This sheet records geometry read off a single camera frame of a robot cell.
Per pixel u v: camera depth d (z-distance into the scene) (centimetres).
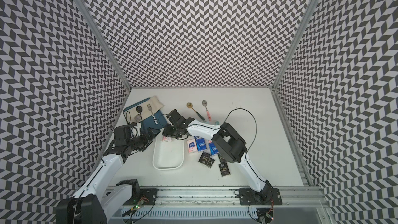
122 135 65
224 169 80
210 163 81
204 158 81
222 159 82
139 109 105
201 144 87
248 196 73
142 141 74
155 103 109
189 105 108
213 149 86
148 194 74
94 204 41
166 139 86
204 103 108
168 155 85
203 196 75
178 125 73
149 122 99
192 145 86
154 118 100
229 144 55
